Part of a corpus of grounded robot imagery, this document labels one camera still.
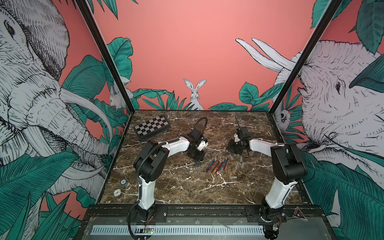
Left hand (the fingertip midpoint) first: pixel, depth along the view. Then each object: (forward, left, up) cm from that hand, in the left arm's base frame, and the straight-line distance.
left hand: (204, 157), depth 92 cm
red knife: (-6, -7, -2) cm, 9 cm away
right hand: (+8, -15, 0) cm, 17 cm away
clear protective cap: (-12, -17, -3) cm, 21 cm away
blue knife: (-4, +5, +1) cm, 6 cm away
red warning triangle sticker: (-33, -46, -2) cm, 56 cm away
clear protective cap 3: (-1, -24, -3) cm, 24 cm away
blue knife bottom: (-6, -10, -2) cm, 12 cm away
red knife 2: (-3, -10, -3) cm, 11 cm away
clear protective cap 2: (-6, -24, -2) cm, 25 cm away
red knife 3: (-4, -14, -3) cm, 15 cm away
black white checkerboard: (+25, +36, +2) cm, 43 cm away
